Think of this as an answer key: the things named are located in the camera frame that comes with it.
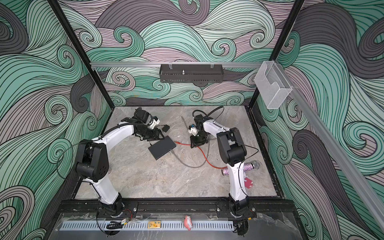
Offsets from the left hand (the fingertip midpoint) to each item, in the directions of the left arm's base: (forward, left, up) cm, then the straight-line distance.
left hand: (162, 137), depth 89 cm
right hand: (0, -20, -10) cm, 23 cm away
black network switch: (-2, +1, -8) cm, 9 cm away
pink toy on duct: (-42, -17, -5) cm, 46 cm away
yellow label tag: (-43, -1, -9) cm, 44 cm away
